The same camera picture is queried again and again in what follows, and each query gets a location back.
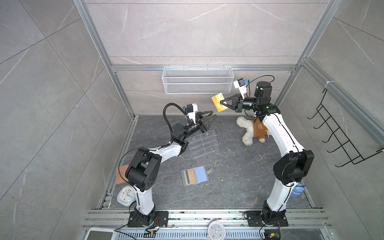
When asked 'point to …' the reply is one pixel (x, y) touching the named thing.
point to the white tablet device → (100, 233)
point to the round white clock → (216, 230)
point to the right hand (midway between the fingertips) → (223, 103)
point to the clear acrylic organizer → (202, 144)
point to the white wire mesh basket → (197, 80)
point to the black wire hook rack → (347, 146)
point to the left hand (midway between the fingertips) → (216, 113)
